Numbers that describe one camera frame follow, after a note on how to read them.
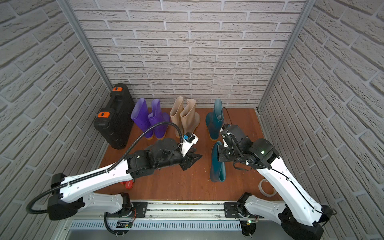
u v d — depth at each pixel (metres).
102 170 0.43
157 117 0.81
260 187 0.80
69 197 0.39
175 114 0.81
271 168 0.38
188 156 0.55
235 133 0.45
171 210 0.76
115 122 0.84
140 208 0.75
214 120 0.78
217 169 0.72
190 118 0.87
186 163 0.55
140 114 0.81
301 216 0.37
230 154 0.51
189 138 0.53
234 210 0.74
